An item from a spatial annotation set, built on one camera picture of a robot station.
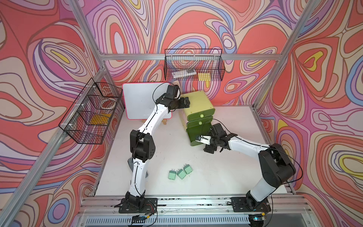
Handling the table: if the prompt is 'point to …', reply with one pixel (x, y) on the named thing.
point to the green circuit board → (138, 219)
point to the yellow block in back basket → (204, 76)
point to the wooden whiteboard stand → (164, 121)
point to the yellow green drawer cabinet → (199, 101)
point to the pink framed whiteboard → (140, 99)
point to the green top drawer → (200, 114)
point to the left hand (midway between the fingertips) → (185, 102)
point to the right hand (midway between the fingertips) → (208, 143)
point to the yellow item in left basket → (101, 119)
